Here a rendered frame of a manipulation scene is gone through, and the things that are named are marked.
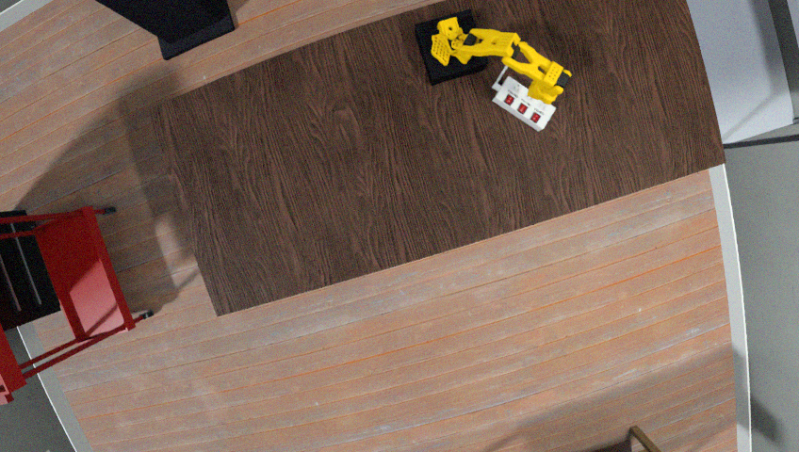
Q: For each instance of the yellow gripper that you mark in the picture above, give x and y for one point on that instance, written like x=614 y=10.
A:
x=539 y=93

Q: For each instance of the white power strip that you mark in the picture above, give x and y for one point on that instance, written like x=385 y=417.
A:
x=514 y=97

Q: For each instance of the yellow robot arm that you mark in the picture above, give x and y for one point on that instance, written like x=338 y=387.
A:
x=554 y=78

